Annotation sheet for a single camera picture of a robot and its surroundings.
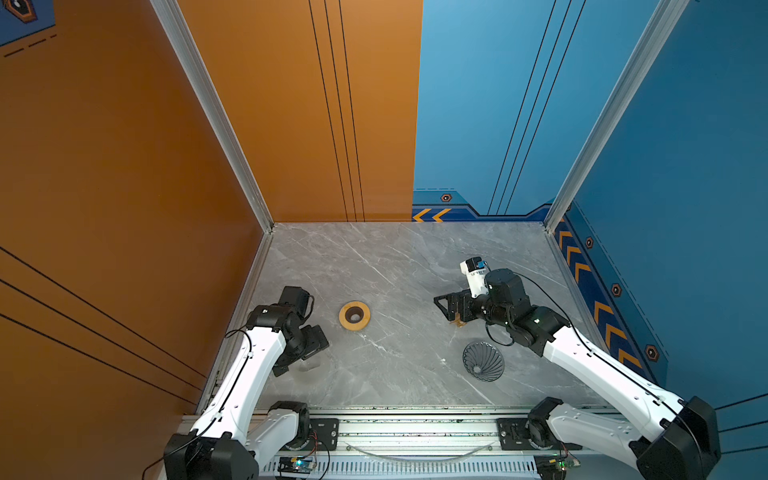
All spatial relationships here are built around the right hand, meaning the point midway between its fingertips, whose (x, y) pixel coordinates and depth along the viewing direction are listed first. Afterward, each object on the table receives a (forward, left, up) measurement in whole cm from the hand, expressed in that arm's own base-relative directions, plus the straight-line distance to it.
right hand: (446, 297), depth 77 cm
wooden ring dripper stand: (+5, +27, -18) cm, 32 cm away
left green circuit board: (-34, +38, -20) cm, 54 cm away
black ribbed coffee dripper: (-11, -11, -16) cm, 22 cm away
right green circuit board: (-34, -23, -21) cm, 46 cm away
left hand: (-10, +36, -9) cm, 39 cm away
